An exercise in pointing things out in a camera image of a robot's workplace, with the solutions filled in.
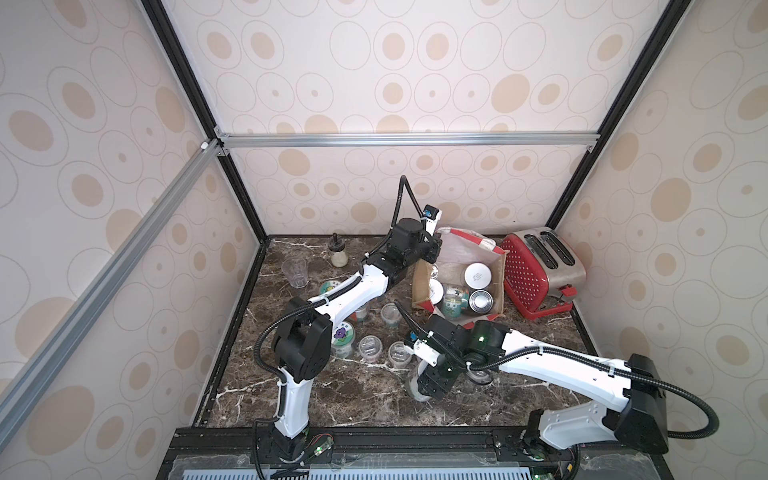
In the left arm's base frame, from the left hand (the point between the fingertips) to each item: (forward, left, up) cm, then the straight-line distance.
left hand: (449, 230), depth 82 cm
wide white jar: (-8, +2, -19) cm, 20 cm away
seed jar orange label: (-26, +14, -23) cm, 37 cm away
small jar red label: (-25, +21, -23) cm, 40 cm away
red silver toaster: (-7, -28, -11) cm, 31 cm away
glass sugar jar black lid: (+11, +35, -25) cm, 45 cm away
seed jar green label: (-12, +16, -25) cm, 32 cm away
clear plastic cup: (+6, +50, -26) cm, 57 cm away
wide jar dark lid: (-37, +10, -18) cm, 42 cm away
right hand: (-33, +4, -18) cm, 38 cm away
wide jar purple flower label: (-23, +29, -20) cm, 42 cm away
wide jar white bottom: (-3, -11, -16) cm, 20 cm away
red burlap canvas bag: (-5, -8, -18) cm, 20 cm away
